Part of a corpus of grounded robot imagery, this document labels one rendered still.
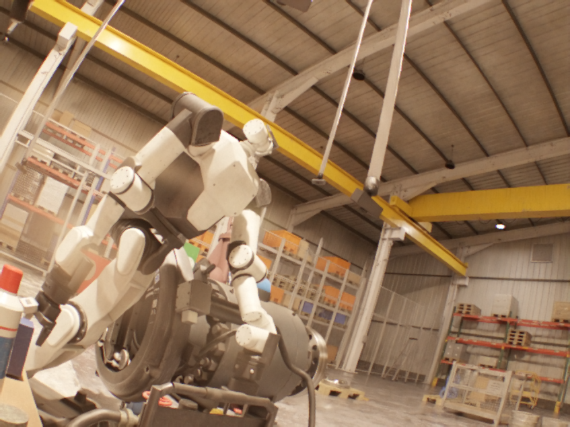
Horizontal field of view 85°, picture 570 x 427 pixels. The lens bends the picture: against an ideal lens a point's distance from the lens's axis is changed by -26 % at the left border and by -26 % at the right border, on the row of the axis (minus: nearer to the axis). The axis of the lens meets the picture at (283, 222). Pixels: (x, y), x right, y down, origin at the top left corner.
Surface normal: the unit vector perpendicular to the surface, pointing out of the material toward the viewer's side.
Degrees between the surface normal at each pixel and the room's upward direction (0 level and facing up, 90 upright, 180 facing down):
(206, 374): 81
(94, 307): 90
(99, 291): 90
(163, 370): 109
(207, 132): 115
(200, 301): 67
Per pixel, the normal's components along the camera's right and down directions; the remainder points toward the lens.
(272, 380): 0.55, 0.29
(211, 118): 0.67, 0.54
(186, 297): -0.67, -0.39
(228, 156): 0.34, 0.00
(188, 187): 0.19, 0.15
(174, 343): 0.66, 0.03
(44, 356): -0.33, 0.05
